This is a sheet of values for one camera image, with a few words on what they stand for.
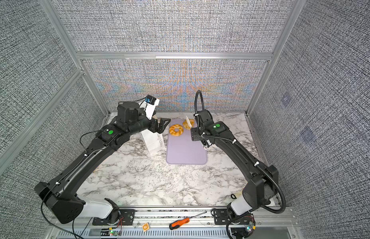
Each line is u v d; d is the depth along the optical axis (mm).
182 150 1016
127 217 734
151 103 567
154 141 893
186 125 1064
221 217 732
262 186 638
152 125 602
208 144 680
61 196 390
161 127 609
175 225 694
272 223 762
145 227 701
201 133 557
